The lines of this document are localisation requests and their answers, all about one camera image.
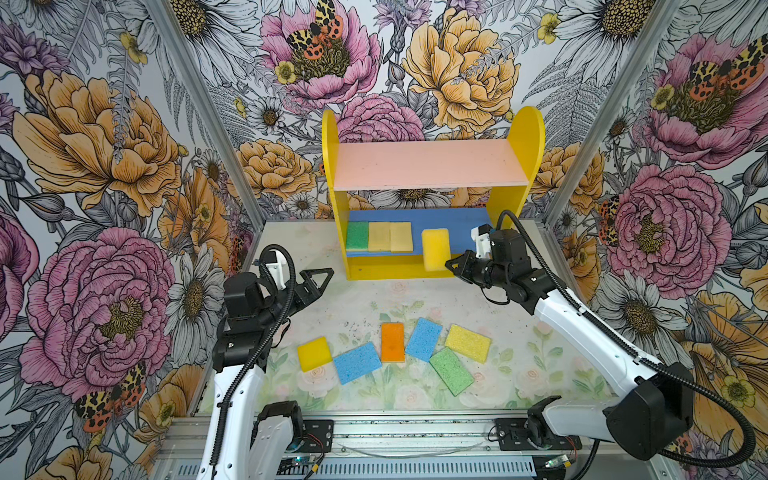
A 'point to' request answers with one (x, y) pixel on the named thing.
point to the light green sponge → (451, 371)
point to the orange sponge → (393, 342)
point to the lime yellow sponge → (470, 344)
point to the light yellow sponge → (400, 238)
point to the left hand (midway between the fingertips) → (327, 287)
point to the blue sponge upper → (424, 339)
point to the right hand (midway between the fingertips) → (445, 272)
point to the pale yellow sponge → (379, 236)
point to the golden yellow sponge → (436, 247)
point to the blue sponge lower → (356, 363)
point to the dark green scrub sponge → (357, 238)
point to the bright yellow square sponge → (315, 354)
